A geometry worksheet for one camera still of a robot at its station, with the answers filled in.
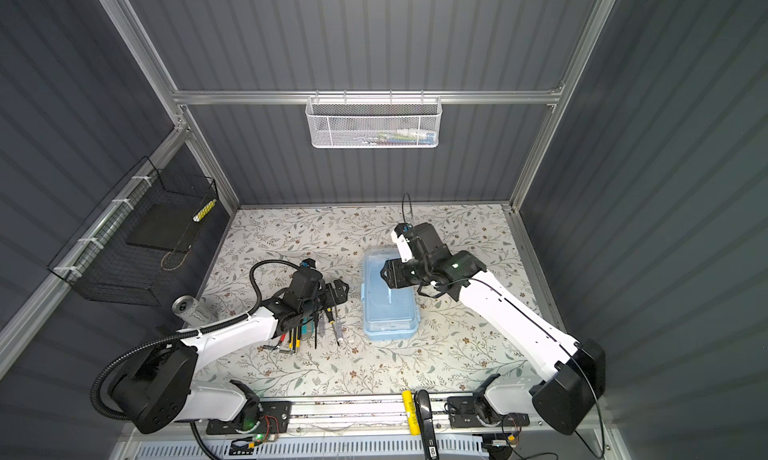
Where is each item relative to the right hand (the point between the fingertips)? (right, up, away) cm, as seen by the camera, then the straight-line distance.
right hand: (392, 273), depth 75 cm
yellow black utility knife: (-28, -20, +9) cm, 36 cm away
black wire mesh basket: (-64, +6, -3) cm, 64 cm away
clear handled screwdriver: (-16, -19, +12) cm, 27 cm away
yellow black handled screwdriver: (-19, -15, +15) cm, 28 cm away
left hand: (-16, -7, +13) cm, 22 cm away
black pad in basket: (-58, +12, +1) cm, 60 cm away
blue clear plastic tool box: (-1, -15, +16) cm, 21 cm away
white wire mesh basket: (-7, +57, +48) cm, 75 cm away
